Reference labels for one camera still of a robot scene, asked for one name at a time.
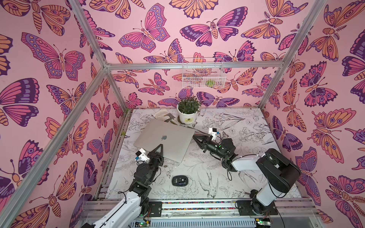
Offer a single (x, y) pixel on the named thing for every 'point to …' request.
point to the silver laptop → (176, 139)
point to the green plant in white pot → (187, 109)
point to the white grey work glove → (164, 115)
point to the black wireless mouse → (180, 180)
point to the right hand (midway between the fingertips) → (193, 136)
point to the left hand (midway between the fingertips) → (165, 144)
